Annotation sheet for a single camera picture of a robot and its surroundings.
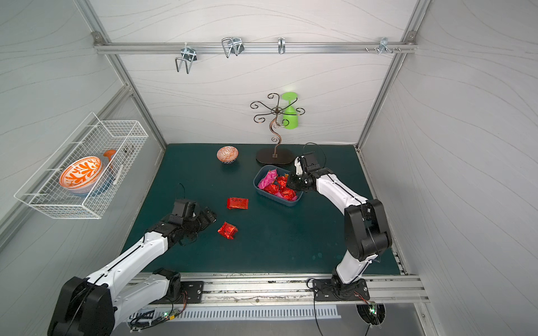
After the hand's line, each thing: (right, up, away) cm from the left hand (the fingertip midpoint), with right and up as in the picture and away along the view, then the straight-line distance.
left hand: (211, 220), depth 86 cm
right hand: (+32, +16, +5) cm, 36 cm away
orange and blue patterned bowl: (0, +29, +29) cm, 41 cm away
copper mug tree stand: (+27, +28, +29) cm, 48 cm away
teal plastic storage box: (+20, +20, +17) cm, 33 cm away
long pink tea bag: (+24, +17, +13) cm, 32 cm away
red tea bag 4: (+7, -4, 0) cm, 8 cm away
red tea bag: (+30, +16, +7) cm, 34 cm away
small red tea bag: (+32, +10, +8) cm, 35 cm away
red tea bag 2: (+25, +12, +12) cm, 30 cm away
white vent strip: (+21, -27, -15) cm, 38 cm away
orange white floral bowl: (-34, +20, -22) cm, 45 cm away
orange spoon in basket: (-33, +27, -12) cm, 44 cm away
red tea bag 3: (+9, +5, +10) cm, 15 cm away
